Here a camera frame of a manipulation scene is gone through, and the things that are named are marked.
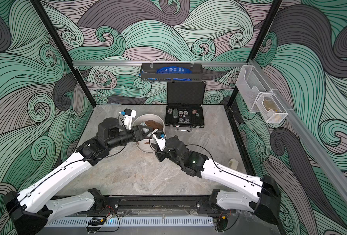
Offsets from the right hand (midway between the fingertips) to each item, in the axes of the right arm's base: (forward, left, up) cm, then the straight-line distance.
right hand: (157, 141), depth 71 cm
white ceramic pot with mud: (+22, +4, -13) cm, 26 cm away
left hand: (+2, +2, +9) cm, 10 cm away
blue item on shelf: (+47, -10, +11) cm, 49 cm away
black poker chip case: (+47, -18, -18) cm, 53 cm away
